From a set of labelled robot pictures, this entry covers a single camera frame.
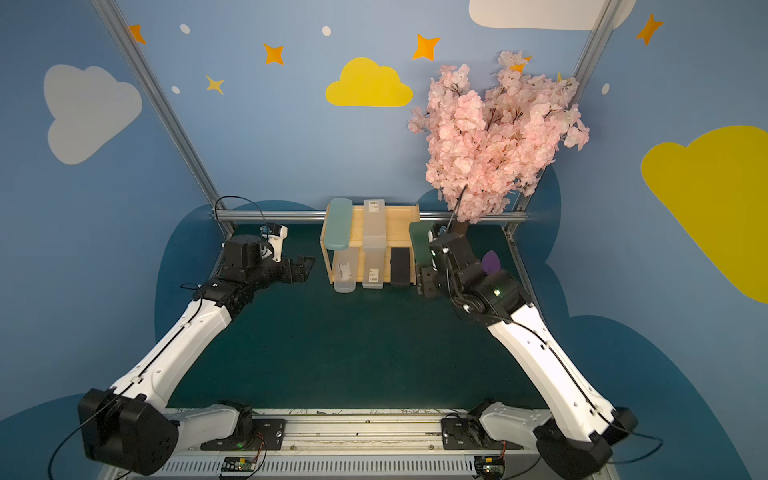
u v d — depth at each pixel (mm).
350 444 734
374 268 1024
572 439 383
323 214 945
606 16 694
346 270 1042
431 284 600
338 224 920
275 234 687
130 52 744
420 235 771
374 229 923
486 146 733
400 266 1068
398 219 964
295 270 715
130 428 380
